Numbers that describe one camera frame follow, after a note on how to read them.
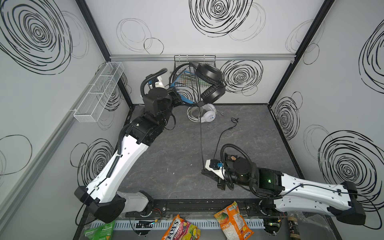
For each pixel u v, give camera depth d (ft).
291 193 1.49
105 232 2.14
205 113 3.44
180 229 2.15
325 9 2.38
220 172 1.77
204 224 2.29
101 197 1.20
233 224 2.18
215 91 1.70
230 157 2.95
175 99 1.75
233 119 3.59
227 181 1.74
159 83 1.70
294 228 2.19
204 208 2.46
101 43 2.76
